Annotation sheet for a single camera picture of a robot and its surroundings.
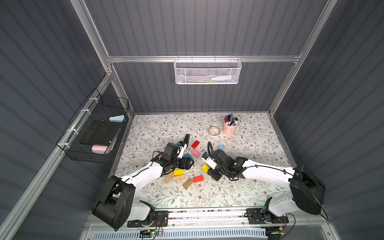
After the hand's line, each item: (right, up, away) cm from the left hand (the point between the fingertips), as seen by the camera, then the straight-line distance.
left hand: (190, 162), depth 86 cm
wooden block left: (-13, -8, +1) cm, 15 cm away
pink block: (+3, +4, +13) cm, 14 cm away
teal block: (-2, +2, +11) cm, 11 cm away
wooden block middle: (-7, -9, +1) cm, 11 cm away
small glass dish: (+17, +18, +24) cm, 34 cm away
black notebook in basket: (-42, +18, -17) cm, 49 cm away
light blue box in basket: (-39, +25, -4) cm, 47 cm away
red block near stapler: (+3, +9, +16) cm, 18 cm away
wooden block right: (-1, -12, -1) cm, 12 cm away
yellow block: (-7, -7, +3) cm, 10 cm away
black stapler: (-3, +12, +14) cm, 19 cm away
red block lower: (+5, -10, +2) cm, 11 cm away
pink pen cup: (+26, +21, +13) cm, 36 cm away
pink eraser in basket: (-40, +11, -20) cm, 46 cm away
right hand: (+11, -5, -2) cm, 12 cm away
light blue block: (+21, +7, +15) cm, 26 cm away
